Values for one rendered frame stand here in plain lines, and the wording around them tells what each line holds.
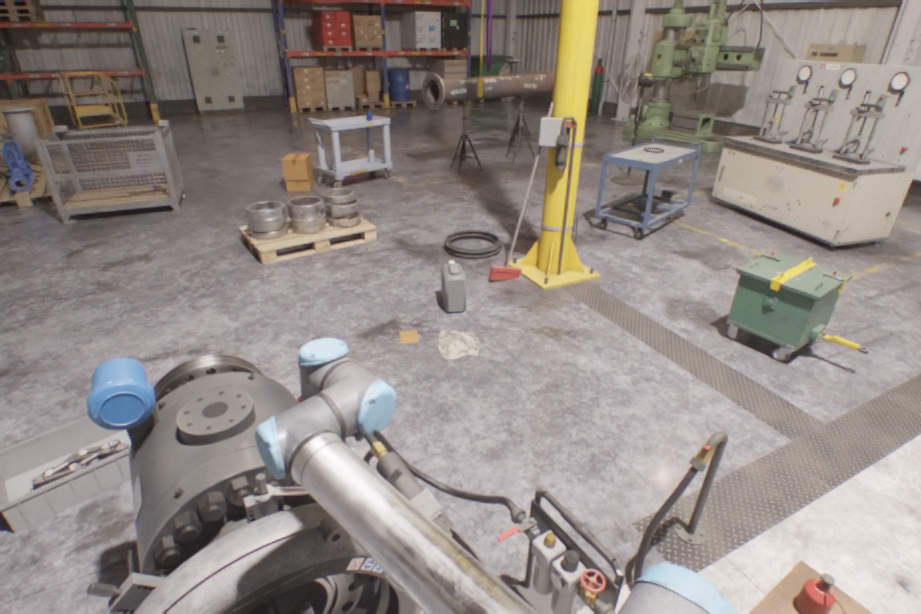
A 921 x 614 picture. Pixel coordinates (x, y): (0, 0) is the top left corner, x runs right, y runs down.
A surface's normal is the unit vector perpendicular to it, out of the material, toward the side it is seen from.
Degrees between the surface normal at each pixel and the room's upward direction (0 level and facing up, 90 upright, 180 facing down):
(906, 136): 90
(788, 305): 90
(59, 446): 90
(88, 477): 90
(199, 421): 0
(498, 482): 0
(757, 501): 0
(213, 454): 8
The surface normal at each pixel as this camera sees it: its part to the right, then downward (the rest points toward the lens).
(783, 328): -0.80, 0.27
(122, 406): 0.55, 0.40
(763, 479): 0.01, -0.88
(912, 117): -0.96, 0.13
